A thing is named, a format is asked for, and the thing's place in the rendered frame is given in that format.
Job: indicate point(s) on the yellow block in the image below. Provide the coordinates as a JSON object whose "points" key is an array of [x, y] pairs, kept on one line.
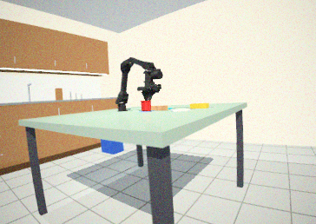
{"points": [[199, 106]]}

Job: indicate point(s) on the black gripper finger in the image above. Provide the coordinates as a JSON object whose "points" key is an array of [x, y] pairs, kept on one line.
{"points": [[145, 95], [150, 96]]}

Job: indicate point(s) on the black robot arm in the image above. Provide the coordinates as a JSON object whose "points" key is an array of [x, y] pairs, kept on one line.
{"points": [[154, 73]]}

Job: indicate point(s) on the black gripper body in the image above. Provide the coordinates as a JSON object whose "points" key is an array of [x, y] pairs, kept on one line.
{"points": [[146, 87]]}

